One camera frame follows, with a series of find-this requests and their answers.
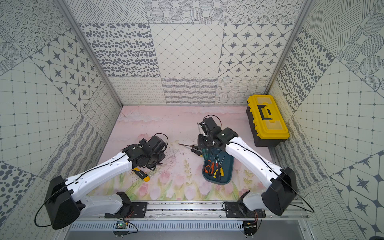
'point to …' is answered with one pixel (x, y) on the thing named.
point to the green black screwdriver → (205, 152)
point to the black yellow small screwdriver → (214, 175)
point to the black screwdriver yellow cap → (197, 152)
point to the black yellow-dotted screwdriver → (194, 146)
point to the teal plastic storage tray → (217, 166)
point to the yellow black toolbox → (266, 121)
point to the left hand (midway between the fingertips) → (164, 153)
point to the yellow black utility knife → (141, 174)
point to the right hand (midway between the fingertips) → (202, 144)
